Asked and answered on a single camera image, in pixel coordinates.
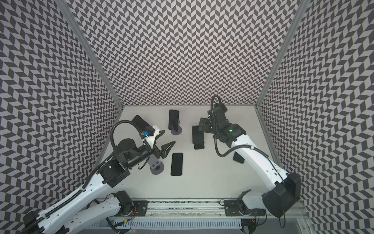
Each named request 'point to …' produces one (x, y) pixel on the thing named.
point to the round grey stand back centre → (179, 131)
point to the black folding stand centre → (199, 146)
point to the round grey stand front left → (157, 166)
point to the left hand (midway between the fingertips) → (169, 137)
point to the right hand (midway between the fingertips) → (206, 127)
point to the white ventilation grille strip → (179, 224)
